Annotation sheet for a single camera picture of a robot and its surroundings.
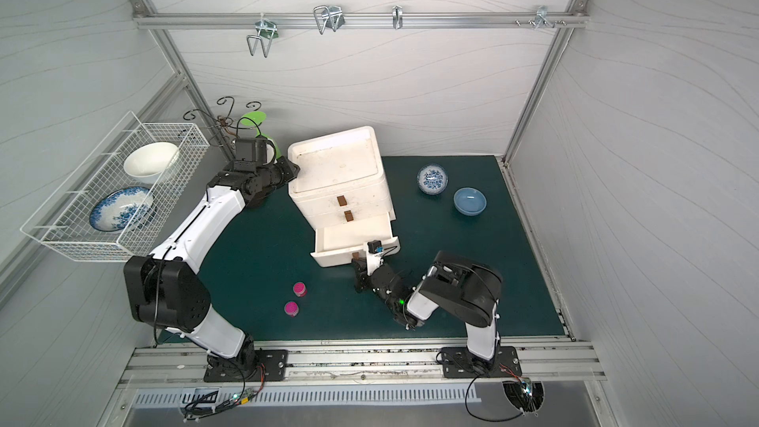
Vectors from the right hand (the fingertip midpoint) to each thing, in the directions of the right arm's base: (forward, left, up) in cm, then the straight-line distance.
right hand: (354, 259), depth 87 cm
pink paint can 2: (-14, +16, -3) cm, 22 cm away
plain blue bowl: (+27, -39, -4) cm, 47 cm away
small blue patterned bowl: (+36, -25, -4) cm, 44 cm away
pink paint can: (-9, +15, -3) cm, 18 cm away
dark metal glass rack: (+30, +41, +26) cm, 57 cm away
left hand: (+19, +17, +19) cm, 32 cm away
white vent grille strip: (-33, +9, -5) cm, 35 cm away
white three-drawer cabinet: (+11, +3, +20) cm, 23 cm away
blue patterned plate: (-4, +49, +28) cm, 57 cm away
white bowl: (+10, +50, +30) cm, 59 cm away
